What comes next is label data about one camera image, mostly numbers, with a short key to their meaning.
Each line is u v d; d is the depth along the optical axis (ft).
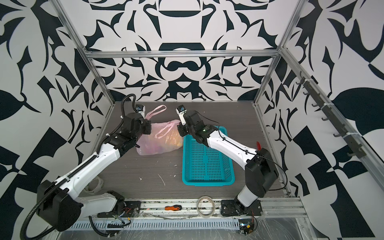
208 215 2.37
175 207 2.41
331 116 1.80
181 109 2.33
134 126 1.96
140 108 2.25
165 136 2.49
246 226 2.30
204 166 2.92
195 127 2.02
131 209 2.37
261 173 1.43
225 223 2.34
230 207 2.45
